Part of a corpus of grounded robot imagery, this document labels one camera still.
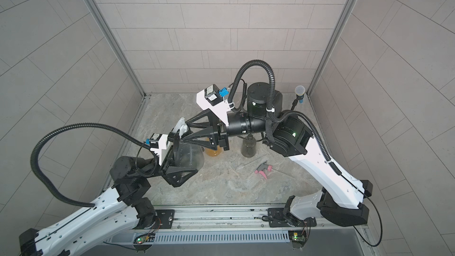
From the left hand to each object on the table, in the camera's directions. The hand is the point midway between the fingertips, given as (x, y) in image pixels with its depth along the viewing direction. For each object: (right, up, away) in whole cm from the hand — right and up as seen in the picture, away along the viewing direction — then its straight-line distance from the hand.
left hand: (199, 165), depth 49 cm
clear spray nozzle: (+12, -12, +36) cm, 40 cm away
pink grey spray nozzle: (+22, -13, +35) cm, 44 cm away
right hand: (0, +10, -9) cm, 13 cm away
